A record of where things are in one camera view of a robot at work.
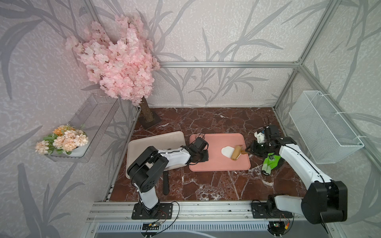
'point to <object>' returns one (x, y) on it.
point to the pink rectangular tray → (218, 162)
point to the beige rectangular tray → (170, 141)
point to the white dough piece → (227, 151)
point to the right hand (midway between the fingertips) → (247, 149)
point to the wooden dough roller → (236, 152)
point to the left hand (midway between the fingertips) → (207, 157)
